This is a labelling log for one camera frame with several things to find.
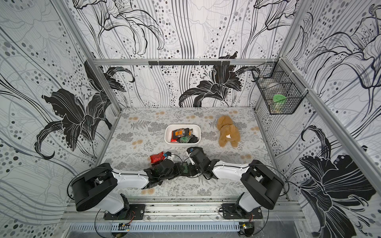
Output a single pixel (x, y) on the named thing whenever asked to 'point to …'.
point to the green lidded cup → (279, 100)
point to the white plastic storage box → (196, 132)
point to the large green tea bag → (185, 169)
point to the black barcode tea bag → (193, 140)
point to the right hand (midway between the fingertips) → (190, 165)
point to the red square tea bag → (157, 158)
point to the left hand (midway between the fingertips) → (186, 171)
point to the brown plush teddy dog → (228, 132)
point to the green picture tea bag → (185, 140)
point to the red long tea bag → (173, 138)
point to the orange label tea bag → (182, 132)
